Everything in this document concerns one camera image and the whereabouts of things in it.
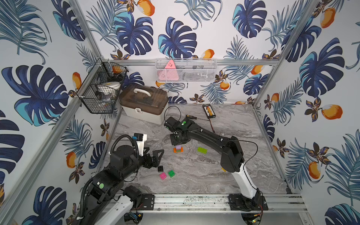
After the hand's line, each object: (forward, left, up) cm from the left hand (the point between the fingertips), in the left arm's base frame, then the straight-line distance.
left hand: (156, 148), depth 64 cm
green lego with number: (-2, -6, -27) cm, 28 cm away
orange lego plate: (+13, -7, -26) cm, 30 cm away
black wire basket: (+31, +38, +4) cm, 50 cm away
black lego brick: (0, +1, -27) cm, 27 cm away
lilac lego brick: (+13, -9, -23) cm, 28 cm away
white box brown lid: (+39, +17, -11) cm, 44 cm away
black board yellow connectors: (+50, -31, -26) cm, 64 cm away
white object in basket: (+32, +32, +8) cm, 46 cm away
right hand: (+15, -8, -19) cm, 26 cm away
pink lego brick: (-4, -1, -28) cm, 28 cm away
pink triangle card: (+49, -1, +8) cm, 50 cm away
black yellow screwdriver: (+42, -20, -26) cm, 53 cm away
